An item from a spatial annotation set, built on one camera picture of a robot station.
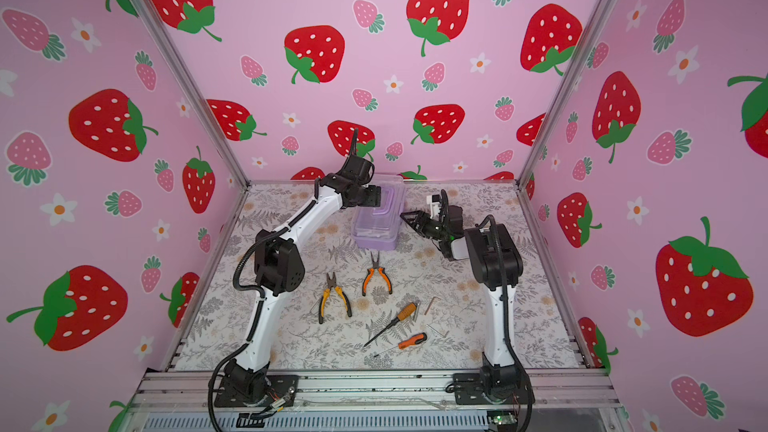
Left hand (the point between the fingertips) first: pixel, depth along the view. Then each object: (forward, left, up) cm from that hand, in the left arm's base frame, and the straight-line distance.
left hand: (374, 196), depth 99 cm
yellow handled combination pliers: (-26, +13, -13) cm, 32 cm away
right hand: (-5, -10, -5) cm, 13 cm away
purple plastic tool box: (-9, -1, -6) cm, 11 cm away
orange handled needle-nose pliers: (-22, +1, -13) cm, 25 cm away
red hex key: (-32, -18, -14) cm, 39 cm away
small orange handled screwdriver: (-43, -14, -12) cm, 46 cm away
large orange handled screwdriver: (-36, -10, -12) cm, 39 cm away
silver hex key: (-40, -19, -13) cm, 47 cm away
